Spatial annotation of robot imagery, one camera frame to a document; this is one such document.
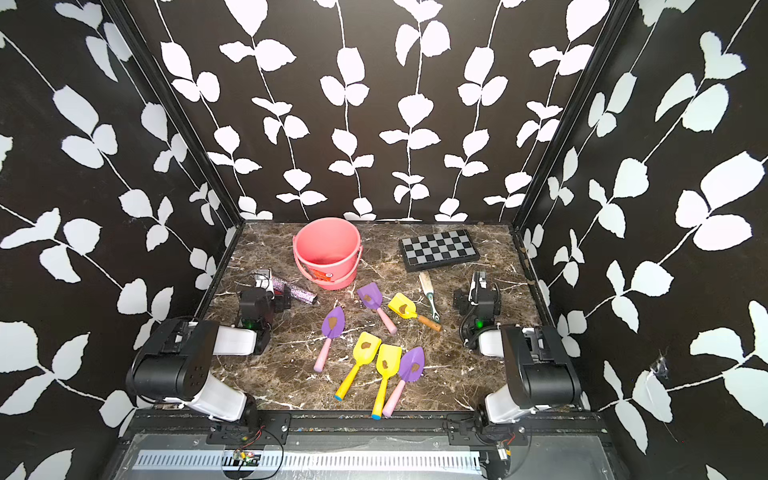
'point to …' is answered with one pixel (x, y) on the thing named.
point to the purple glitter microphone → (279, 286)
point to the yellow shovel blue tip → (388, 358)
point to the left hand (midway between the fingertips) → (270, 281)
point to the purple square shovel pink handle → (370, 294)
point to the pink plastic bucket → (328, 251)
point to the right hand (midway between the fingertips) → (474, 283)
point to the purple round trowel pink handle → (411, 369)
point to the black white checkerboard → (438, 250)
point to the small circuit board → (243, 459)
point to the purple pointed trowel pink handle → (332, 327)
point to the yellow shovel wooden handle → (407, 309)
